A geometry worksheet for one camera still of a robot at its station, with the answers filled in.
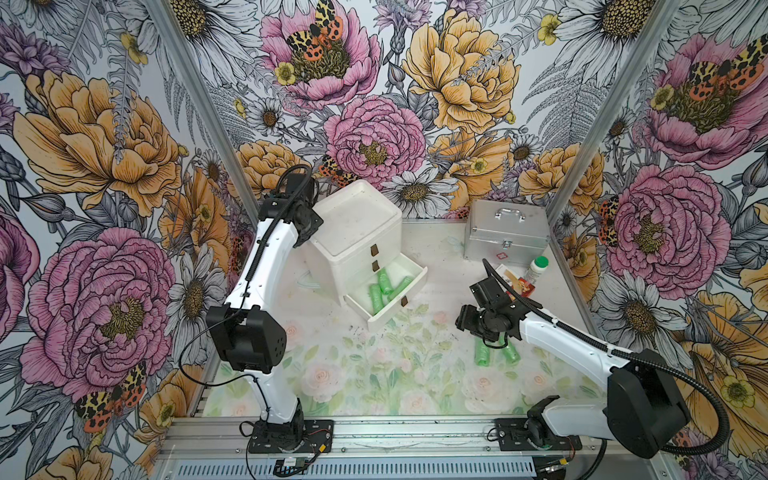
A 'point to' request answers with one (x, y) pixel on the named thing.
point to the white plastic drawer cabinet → (359, 250)
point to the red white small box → (522, 285)
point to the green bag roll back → (405, 282)
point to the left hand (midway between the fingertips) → (309, 237)
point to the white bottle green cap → (537, 268)
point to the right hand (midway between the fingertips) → (465, 332)
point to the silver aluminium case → (506, 232)
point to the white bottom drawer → (359, 299)
